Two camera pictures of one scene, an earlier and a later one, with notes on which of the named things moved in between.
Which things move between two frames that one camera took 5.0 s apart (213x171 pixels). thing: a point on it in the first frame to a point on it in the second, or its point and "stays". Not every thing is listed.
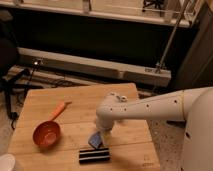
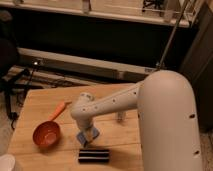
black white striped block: x=95 y=156 stays
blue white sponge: x=96 y=140 to x=88 y=135
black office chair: x=9 y=75 stays
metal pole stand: x=161 y=66 stays
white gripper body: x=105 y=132 to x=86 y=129
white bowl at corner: x=7 y=162 stays
